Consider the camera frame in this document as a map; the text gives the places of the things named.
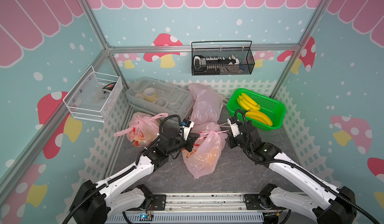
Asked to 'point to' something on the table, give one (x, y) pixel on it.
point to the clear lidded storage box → (154, 96)
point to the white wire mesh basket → (92, 98)
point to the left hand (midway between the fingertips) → (198, 137)
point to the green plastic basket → (275, 110)
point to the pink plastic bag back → (206, 109)
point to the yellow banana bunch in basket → (251, 105)
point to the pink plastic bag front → (141, 129)
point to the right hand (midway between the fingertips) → (227, 131)
